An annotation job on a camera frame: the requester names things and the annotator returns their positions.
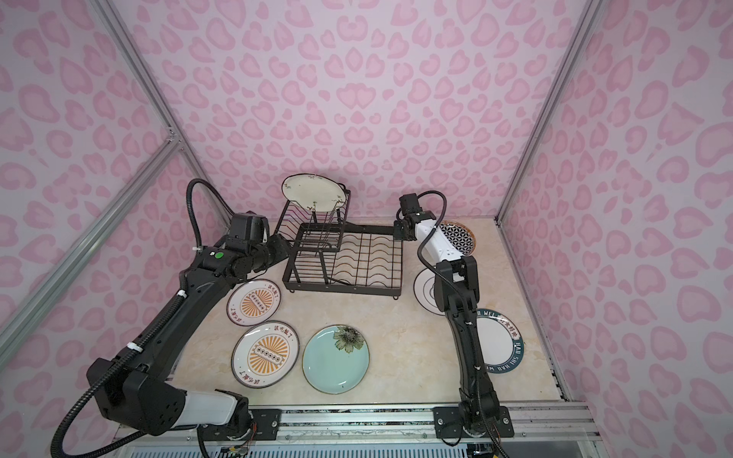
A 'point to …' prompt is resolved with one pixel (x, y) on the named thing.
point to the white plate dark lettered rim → (501, 342)
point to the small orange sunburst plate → (253, 302)
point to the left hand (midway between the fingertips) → (288, 244)
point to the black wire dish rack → (324, 252)
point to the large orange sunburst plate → (264, 354)
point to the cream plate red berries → (313, 193)
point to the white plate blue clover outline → (424, 287)
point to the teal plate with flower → (336, 359)
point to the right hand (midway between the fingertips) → (405, 230)
